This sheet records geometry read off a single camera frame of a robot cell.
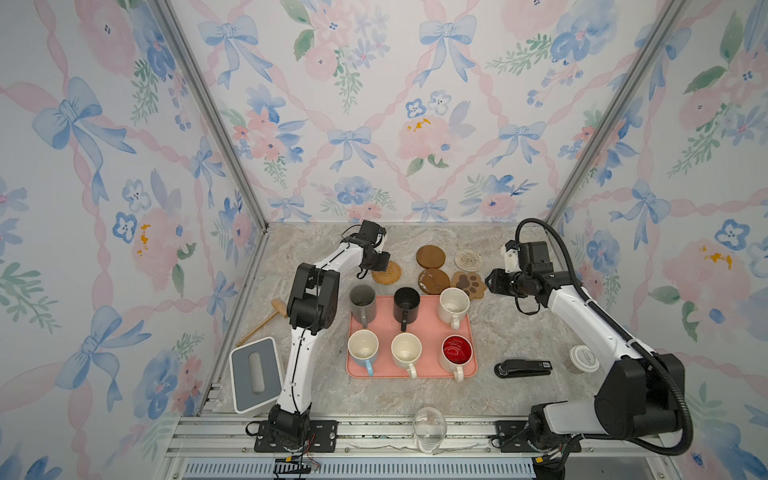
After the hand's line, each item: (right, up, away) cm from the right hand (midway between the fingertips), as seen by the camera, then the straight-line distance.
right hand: (491, 279), depth 87 cm
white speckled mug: (-9, -9, +8) cm, 15 cm away
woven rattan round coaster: (-29, -1, +19) cm, 35 cm away
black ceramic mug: (-24, -9, +6) cm, 26 cm away
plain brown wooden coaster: (-14, +6, +24) cm, 28 cm away
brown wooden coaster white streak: (-14, -2, +16) cm, 22 cm away
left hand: (-31, +5, +20) cm, 37 cm away
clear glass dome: (-20, -37, -11) cm, 44 cm away
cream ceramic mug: (-25, -21, -1) cm, 32 cm away
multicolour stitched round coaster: (-1, +5, +23) cm, 23 cm away
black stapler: (+8, -25, -3) cm, 26 cm away
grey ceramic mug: (-38, -7, +3) cm, 38 cm away
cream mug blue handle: (-37, -20, 0) cm, 42 cm away
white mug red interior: (-10, -21, -1) cm, 23 cm away
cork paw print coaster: (-2, -2, +16) cm, 17 cm away
